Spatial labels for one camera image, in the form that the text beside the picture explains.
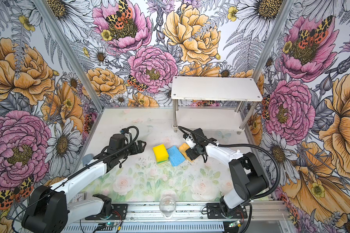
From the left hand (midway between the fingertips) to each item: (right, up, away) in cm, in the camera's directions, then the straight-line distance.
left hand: (139, 148), depth 87 cm
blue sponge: (+22, -6, +5) cm, 23 cm away
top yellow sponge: (+13, -2, -1) cm, 13 cm away
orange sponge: (+26, -1, +5) cm, 26 cm away
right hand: (+32, -5, +4) cm, 33 cm away
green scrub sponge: (+15, -9, +4) cm, 18 cm away
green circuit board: (+51, -34, -16) cm, 63 cm away
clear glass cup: (+18, -29, -10) cm, 35 cm away
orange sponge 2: (+29, -6, +3) cm, 29 cm away
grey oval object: (-33, -7, +4) cm, 34 cm away
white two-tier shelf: (+52, +31, +40) cm, 73 cm away
